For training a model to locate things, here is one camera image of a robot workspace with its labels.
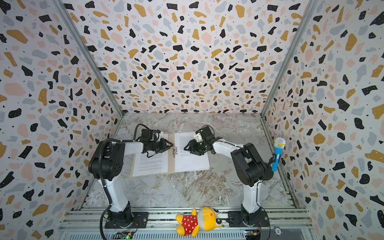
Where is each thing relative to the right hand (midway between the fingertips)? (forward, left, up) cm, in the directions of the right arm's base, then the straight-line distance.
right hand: (184, 147), depth 90 cm
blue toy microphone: (-7, -49, +16) cm, 52 cm away
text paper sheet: (-3, 0, -11) cm, 12 cm away
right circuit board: (-42, -36, -11) cm, 56 cm away
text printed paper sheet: (-6, +17, -10) cm, 21 cm away
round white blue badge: (-40, -48, -10) cm, 63 cm away
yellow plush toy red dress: (-37, -13, -1) cm, 40 cm away
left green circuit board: (-43, +25, -9) cm, 51 cm away
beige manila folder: (-4, +9, -10) cm, 14 cm away
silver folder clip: (+3, +8, -10) cm, 13 cm away
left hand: (+6, +9, -5) cm, 12 cm away
